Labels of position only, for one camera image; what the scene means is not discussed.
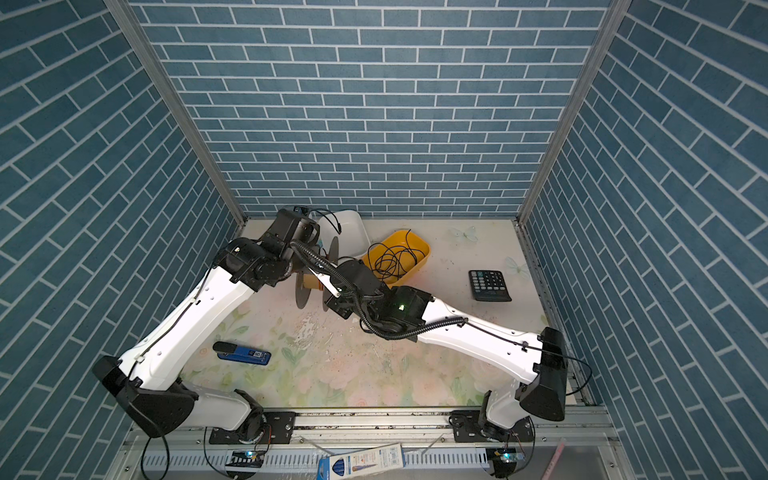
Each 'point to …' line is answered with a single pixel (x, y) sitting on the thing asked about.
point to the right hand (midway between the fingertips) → (330, 273)
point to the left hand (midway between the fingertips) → (312, 253)
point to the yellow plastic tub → (398, 238)
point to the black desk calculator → (489, 285)
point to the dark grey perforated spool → (306, 281)
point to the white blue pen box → (360, 463)
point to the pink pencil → (554, 458)
